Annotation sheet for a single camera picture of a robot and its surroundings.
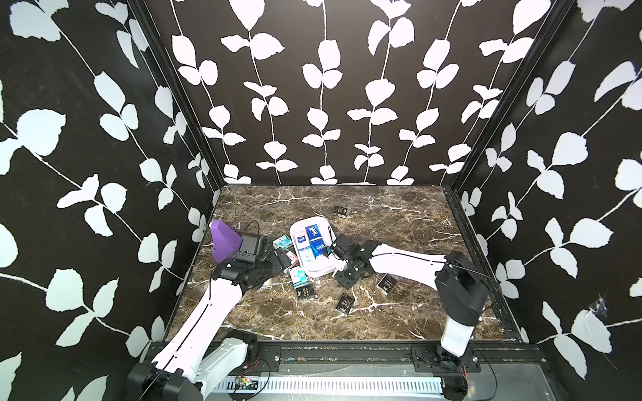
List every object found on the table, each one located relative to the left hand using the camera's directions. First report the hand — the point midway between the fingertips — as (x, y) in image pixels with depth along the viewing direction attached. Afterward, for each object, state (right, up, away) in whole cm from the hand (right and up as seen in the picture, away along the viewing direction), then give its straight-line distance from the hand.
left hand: (283, 261), depth 80 cm
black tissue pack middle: (+7, -12, +5) cm, 15 cm away
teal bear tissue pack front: (+4, -7, +8) cm, 12 cm away
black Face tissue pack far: (+21, +16, +29) cm, 39 cm away
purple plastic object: (-21, +6, +5) cm, 23 cm away
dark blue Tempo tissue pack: (+11, +2, +14) cm, 18 cm away
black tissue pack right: (+36, -10, +8) cm, 38 cm away
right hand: (+19, -7, +7) cm, 21 cm away
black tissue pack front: (+21, -15, +3) cm, 26 cm away
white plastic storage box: (+8, +6, +19) cm, 22 cm away
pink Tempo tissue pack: (+1, -2, +12) cm, 13 cm away
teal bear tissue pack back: (-3, +4, +17) cm, 18 cm away
